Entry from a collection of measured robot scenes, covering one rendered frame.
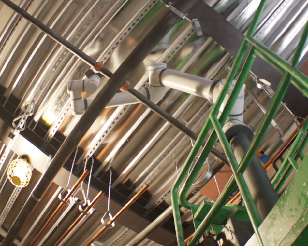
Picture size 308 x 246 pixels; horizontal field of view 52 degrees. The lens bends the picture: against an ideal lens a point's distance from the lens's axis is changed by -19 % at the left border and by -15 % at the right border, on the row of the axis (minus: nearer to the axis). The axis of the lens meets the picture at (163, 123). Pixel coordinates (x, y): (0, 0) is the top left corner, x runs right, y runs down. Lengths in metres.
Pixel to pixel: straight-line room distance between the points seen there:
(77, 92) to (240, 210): 1.27
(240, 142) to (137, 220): 1.77
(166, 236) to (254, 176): 2.09
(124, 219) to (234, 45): 1.85
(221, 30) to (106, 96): 1.07
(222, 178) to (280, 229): 2.52
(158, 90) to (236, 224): 1.15
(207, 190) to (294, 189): 2.56
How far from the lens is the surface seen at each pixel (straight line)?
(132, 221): 3.45
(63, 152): 2.37
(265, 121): 1.34
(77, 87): 2.39
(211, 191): 3.56
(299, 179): 1.02
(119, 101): 2.48
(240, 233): 1.76
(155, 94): 2.52
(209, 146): 1.99
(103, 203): 3.34
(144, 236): 3.14
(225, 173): 3.47
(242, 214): 2.12
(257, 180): 1.61
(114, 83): 2.14
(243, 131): 2.02
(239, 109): 2.12
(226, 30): 2.79
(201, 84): 2.23
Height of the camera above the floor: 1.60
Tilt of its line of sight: 66 degrees up
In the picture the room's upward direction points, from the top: 9 degrees counter-clockwise
